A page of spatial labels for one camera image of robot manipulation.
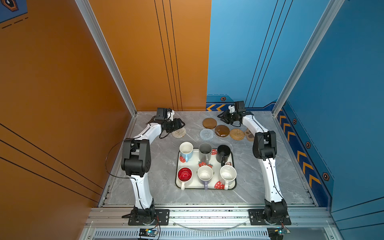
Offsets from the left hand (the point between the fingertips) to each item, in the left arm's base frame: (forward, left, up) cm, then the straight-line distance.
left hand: (181, 123), depth 98 cm
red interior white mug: (-31, -4, -9) cm, 33 cm away
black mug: (-17, -27, -8) cm, 33 cm away
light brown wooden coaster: (+10, -20, -10) cm, 24 cm away
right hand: (+11, -26, -4) cm, 28 cm away
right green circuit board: (-57, -49, -12) cm, 76 cm away
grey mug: (-17, -16, -6) cm, 24 cm away
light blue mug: (-16, -4, -6) cm, 17 cm away
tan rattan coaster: (-1, -39, -10) cm, 40 cm away
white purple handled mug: (-29, -15, -10) cm, 35 cm away
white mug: (-30, -29, -10) cm, 43 cm away
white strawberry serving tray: (-30, -10, -11) cm, 33 cm away
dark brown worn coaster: (+4, -29, -12) cm, 31 cm away
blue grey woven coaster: (-1, -17, -10) cm, 20 cm away
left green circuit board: (-58, +12, -13) cm, 61 cm away
